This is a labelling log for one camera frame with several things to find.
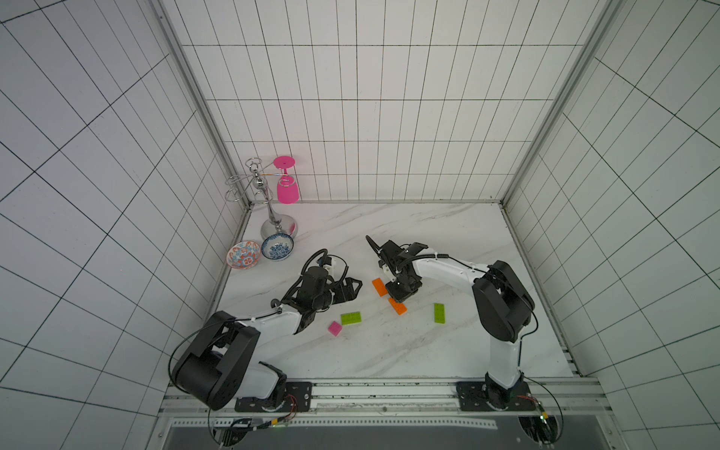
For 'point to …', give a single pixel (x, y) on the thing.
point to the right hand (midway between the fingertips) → (399, 290)
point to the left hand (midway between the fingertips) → (350, 289)
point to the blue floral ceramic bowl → (277, 247)
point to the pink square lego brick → (335, 328)
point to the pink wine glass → (287, 188)
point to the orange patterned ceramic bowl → (244, 255)
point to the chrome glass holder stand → (251, 187)
